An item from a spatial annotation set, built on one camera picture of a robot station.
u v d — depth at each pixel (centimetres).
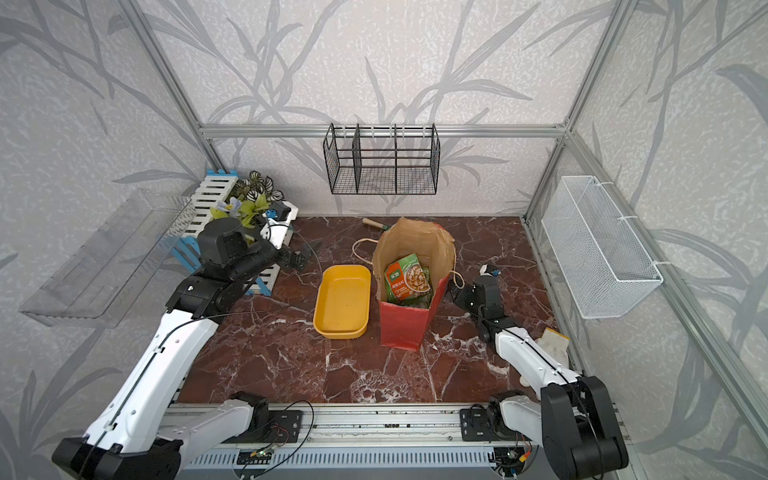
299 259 61
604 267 63
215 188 96
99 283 65
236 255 50
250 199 89
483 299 67
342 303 96
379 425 75
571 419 41
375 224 116
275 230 55
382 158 105
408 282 94
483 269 81
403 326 78
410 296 92
